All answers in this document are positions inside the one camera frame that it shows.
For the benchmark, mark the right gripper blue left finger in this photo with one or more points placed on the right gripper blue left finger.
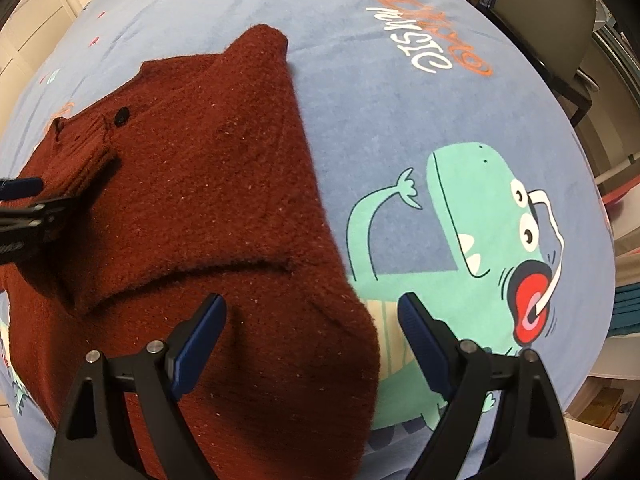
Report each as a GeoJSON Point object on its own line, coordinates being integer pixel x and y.
{"type": "Point", "coordinates": [95, 439]}

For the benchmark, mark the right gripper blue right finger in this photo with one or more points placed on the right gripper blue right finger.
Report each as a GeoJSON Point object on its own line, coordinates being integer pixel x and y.
{"type": "Point", "coordinates": [529, 438]}

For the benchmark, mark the dark red knit sweater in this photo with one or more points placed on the dark red knit sweater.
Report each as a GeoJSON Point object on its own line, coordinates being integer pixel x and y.
{"type": "Point", "coordinates": [197, 179]}

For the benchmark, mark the teal folded fabric stack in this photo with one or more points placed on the teal folded fabric stack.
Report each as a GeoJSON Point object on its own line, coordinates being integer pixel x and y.
{"type": "Point", "coordinates": [626, 311]}

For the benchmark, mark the white wardrobe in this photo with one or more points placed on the white wardrobe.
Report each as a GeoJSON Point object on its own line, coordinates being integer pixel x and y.
{"type": "Point", "coordinates": [29, 36]}

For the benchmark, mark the blue dinosaur print bed sheet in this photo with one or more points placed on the blue dinosaur print bed sheet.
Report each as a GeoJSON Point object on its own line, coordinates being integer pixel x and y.
{"type": "Point", "coordinates": [444, 166]}

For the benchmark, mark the grey office chair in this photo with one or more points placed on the grey office chair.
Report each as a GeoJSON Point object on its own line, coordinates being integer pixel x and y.
{"type": "Point", "coordinates": [554, 36]}

